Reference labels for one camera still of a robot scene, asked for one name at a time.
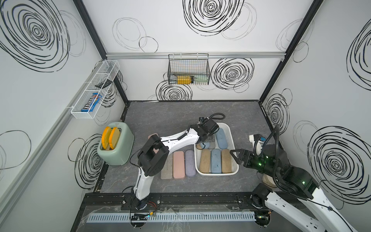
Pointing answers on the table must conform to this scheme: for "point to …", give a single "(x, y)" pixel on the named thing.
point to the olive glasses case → (205, 165)
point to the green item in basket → (201, 79)
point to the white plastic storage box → (228, 131)
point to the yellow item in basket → (184, 79)
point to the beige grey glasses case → (167, 171)
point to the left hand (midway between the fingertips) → (206, 137)
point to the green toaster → (121, 155)
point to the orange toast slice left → (106, 137)
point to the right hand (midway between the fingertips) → (235, 153)
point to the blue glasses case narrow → (207, 145)
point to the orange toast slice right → (114, 137)
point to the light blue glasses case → (216, 161)
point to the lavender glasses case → (190, 163)
